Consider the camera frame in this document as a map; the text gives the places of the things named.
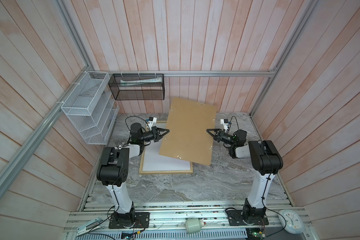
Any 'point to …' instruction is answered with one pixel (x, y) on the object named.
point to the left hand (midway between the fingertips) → (169, 133)
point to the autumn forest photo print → (152, 161)
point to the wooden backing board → (188, 138)
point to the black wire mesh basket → (137, 86)
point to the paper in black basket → (137, 81)
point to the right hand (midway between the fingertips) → (206, 132)
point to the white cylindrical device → (193, 225)
